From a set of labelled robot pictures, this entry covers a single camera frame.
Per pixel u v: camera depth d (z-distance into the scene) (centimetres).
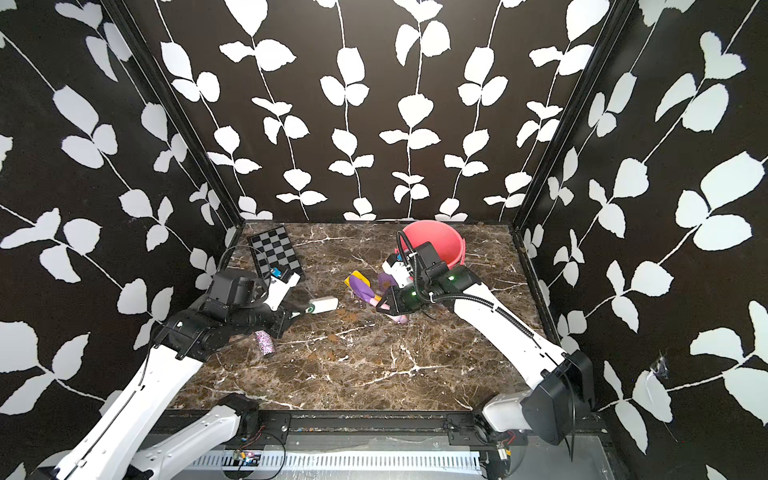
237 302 53
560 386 39
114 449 38
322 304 78
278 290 61
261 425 72
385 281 102
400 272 70
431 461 70
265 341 86
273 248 108
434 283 58
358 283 84
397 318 69
